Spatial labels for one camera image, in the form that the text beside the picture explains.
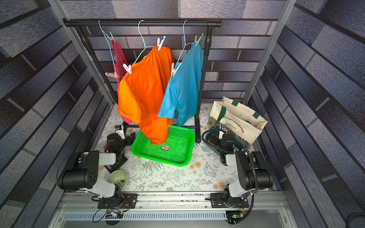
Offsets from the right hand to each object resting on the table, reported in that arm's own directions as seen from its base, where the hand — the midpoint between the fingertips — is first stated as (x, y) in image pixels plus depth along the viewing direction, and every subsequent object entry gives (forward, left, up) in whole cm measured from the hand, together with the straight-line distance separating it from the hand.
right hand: (220, 131), depth 94 cm
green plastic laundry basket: (-12, +30, -6) cm, 32 cm away
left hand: (-2, +63, +1) cm, 63 cm away
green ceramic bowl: (-30, +62, -2) cm, 69 cm away
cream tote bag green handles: (-1, -9, +14) cm, 16 cm away
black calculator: (-27, +58, +10) cm, 64 cm away
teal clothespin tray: (-9, -10, -2) cm, 14 cm away
